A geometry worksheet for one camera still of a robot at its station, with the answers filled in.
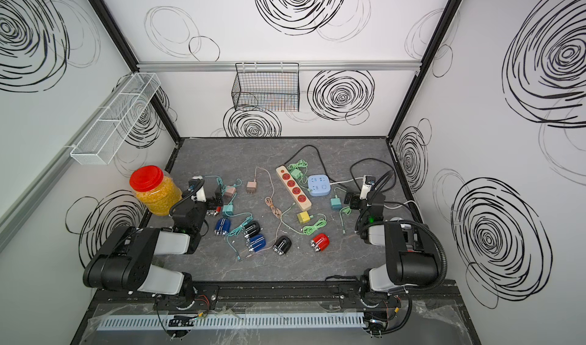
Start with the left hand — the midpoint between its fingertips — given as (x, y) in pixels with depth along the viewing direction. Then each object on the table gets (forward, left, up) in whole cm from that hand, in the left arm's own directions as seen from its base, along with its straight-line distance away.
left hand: (207, 185), depth 89 cm
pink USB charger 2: (+6, -15, -11) cm, 19 cm away
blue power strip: (+7, -46, -8) cm, 47 cm away
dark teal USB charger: (-2, -52, -9) cm, 53 cm away
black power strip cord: (+19, -62, -10) cm, 65 cm away
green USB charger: (+12, -35, -7) cm, 38 cm away
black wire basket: (+61, -17, +6) cm, 64 cm away
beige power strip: (-1, -38, -8) cm, 38 cm away
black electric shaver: (-14, -18, -8) cm, 25 cm away
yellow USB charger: (-8, -39, -9) cm, 40 cm away
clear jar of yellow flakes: (-5, +16, +4) cm, 17 cm away
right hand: (+2, -62, -2) cm, 62 cm away
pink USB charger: (+3, -7, -9) cm, 11 cm away
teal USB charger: (-6, -7, -8) cm, 13 cm away
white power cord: (+10, -58, -9) cm, 59 cm away
